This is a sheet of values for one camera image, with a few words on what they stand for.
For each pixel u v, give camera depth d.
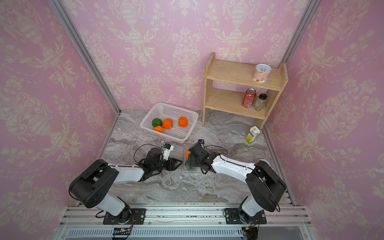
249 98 0.87
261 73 0.71
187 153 0.92
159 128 1.03
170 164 0.79
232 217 0.73
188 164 0.81
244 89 1.10
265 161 0.93
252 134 0.95
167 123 1.06
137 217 0.74
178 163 0.87
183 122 1.06
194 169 0.86
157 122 1.06
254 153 0.97
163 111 1.16
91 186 0.45
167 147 0.83
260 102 0.86
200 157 0.66
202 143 0.80
